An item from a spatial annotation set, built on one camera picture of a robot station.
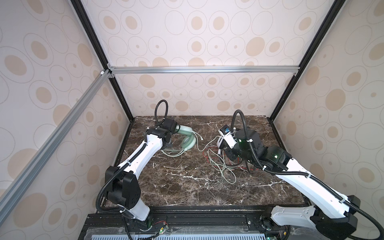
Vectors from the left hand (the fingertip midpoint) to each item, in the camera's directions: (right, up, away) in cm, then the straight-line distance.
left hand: (165, 140), depth 84 cm
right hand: (+31, +1, -15) cm, 34 cm away
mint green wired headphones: (+12, -1, +3) cm, 13 cm away
